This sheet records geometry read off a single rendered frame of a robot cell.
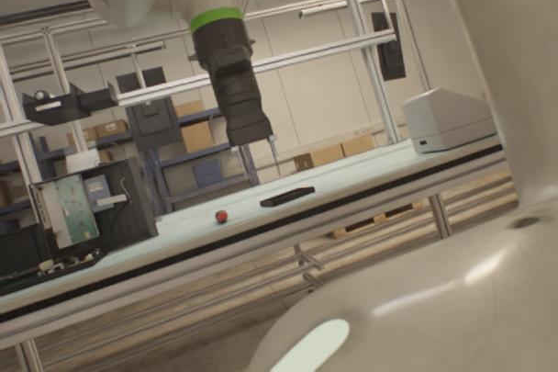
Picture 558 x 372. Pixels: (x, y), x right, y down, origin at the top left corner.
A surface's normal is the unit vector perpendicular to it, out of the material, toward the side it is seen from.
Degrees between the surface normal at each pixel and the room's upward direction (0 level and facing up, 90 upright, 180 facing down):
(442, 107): 90
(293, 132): 90
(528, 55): 86
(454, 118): 90
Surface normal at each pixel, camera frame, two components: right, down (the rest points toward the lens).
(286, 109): 0.20, -0.05
